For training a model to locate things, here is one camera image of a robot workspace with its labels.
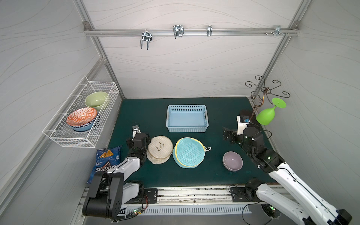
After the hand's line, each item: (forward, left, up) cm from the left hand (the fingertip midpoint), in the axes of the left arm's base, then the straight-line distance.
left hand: (138, 134), depth 89 cm
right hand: (-3, -55, +16) cm, 58 cm away
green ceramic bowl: (+6, +17, +26) cm, 32 cm away
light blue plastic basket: (+21, -32, -11) cm, 40 cm away
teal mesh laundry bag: (-13, -33, +2) cm, 35 cm away
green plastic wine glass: (+5, -77, +15) cm, 79 cm away
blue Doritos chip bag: (-15, +17, -3) cm, 23 cm away
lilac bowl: (-13, -60, -8) cm, 62 cm away
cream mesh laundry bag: (-7, -15, -5) cm, 17 cm away
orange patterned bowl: (-7, +18, +28) cm, 33 cm away
